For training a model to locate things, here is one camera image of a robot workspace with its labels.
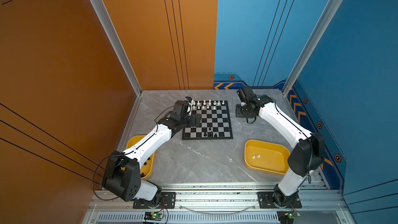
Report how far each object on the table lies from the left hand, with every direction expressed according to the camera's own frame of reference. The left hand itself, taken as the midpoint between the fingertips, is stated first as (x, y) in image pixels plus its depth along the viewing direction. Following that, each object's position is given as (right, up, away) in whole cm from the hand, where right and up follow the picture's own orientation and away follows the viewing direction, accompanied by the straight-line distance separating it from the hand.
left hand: (194, 114), depth 86 cm
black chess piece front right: (+13, -13, +7) cm, 20 cm away
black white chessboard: (+13, -5, +15) cm, 21 cm away
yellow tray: (-26, -28, -1) cm, 38 cm away
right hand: (+25, +1, +1) cm, 25 cm away
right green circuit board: (+44, -46, -15) cm, 65 cm away
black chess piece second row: (+9, -10, +11) cm, 17 cm away
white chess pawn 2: (+36, -23, -1) cm, 43 cm away
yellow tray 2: (+40, -23, -1) cm, 46 cm away
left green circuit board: (-18, -46, -15) cm, 52 cm away
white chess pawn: (+33, -24, -1) cm, 41 cm away
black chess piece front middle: (+10, -12, +7) cm, 17 cm away
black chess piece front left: (+6, -13, +7) cm, 16 cm away
